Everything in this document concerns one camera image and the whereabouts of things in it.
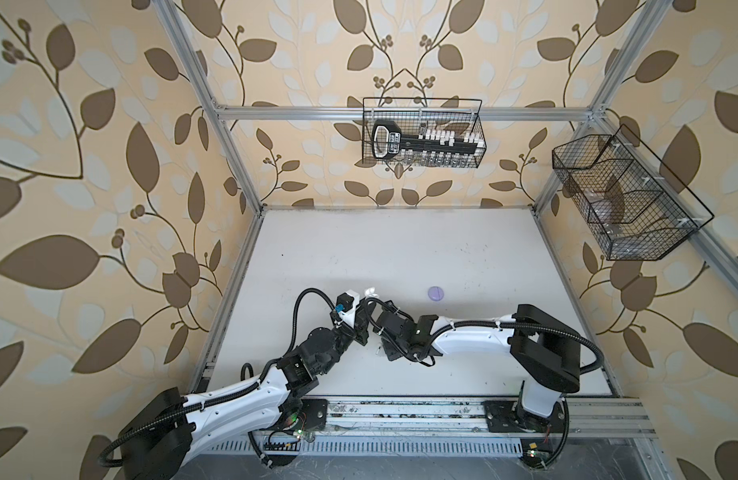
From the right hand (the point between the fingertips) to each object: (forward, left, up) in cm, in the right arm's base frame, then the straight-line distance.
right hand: (390, 346), depth 86 cm
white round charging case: (+8, +5, +18) cm, 20 cm away
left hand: (+5, +5, +18) cm, 20 cm away
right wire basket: (+20, -61, +34) cm, 73 cm away
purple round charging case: (+16, -15, +1) cm, 23 cm away
